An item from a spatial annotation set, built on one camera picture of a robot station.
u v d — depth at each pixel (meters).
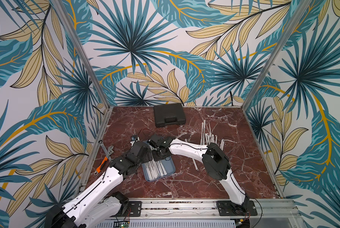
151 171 0.86
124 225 0.71
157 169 0.86
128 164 0.57
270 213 0.75
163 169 0.85
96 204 0.45
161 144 0.69
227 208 0.74
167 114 1.06
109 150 0.93
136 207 0.73
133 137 0.70
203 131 1.04
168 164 0.86
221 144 0.98
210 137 1.00
